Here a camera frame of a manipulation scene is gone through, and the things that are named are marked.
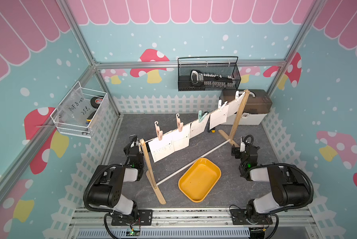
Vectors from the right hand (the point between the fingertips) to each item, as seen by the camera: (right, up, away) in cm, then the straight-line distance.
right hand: (242, 144), depth 94 cm
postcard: (-31, +10, -28) cm, 43 cm away
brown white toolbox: (+21, +29, +19) cm, 41 cm away
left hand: (-66, 0, -1) cm, 66 cm away
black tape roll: (-85, +24, -13) cm, 89 cm away
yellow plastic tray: (-28, -20, -9) cm, 35 cm away
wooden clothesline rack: (-4, +3, +7) cm, 9 cm away
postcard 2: (-21, +15, -24) cm, 35 cm away
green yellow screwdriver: (-15, +8, +15) cm, 23 cm away
